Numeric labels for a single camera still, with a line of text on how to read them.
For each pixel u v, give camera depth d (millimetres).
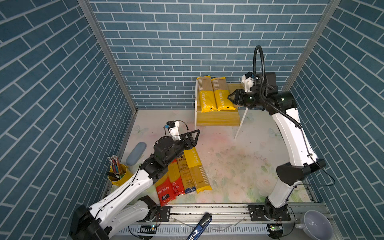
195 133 666
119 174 787
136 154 912
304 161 438
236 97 632
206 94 799
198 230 656
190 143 617
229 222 723
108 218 401
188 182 821
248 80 622
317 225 706
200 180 826
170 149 527
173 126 619
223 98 770
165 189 787
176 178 825
